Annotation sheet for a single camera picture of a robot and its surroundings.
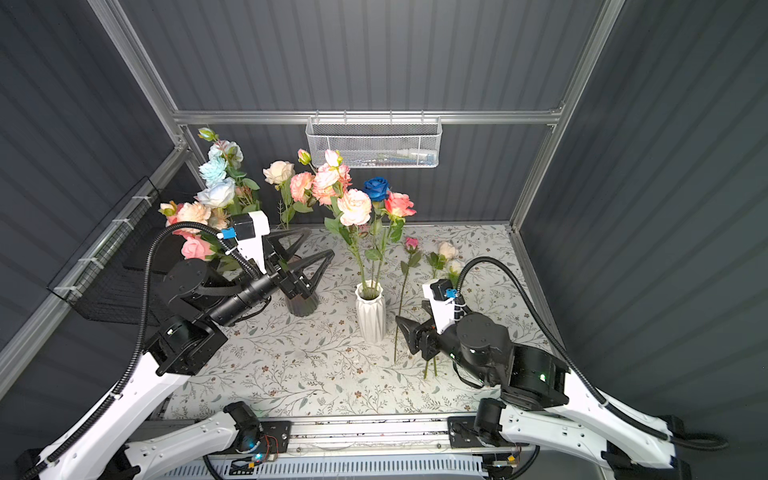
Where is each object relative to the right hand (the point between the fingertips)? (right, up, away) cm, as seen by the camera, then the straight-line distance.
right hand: (412, 315), depth 60 cm
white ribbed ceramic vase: (-9, -2, +16) cm, 18 cm away
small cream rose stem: (+16, +13, +48) cm, 53 cm away
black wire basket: (-69, +7, +7) cm, 69 cm away
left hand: (-16, +15, -9) cm, 24 cm away
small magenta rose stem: (+3, +16, +50) cm, 52 cm away
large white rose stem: (+2, -5, -8) cm, 10 cm away
